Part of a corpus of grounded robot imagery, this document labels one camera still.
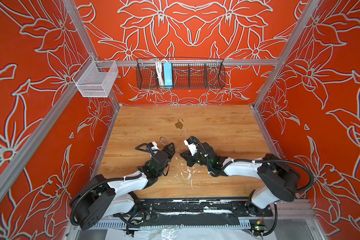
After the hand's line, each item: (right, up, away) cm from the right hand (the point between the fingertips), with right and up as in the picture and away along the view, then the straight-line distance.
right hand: (178, 155), depth 82 cm
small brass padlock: (0, +16, +25) cm, 30 cm away
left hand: (-3, +5, +1) cm, 6 cm away
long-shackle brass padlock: (-10, +7, +4) cm, 13 cm away
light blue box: (-6, +47, +8) cm, 49 cm away
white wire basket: (-54, +46, +12) cm, 72 cm away
